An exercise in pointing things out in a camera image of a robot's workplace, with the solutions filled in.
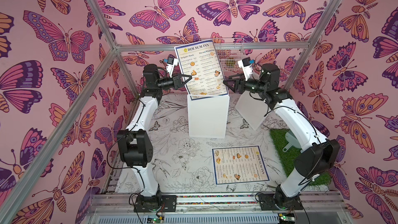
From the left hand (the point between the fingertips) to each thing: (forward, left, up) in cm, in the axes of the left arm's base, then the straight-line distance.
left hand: (193, 78), depth 76 cm
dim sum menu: (-29, -25, -37) cm, 53 cm away
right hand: (-3, -17, +3) cm, 18 cm away
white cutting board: (-8, -7, -21) cm, 23 cm away
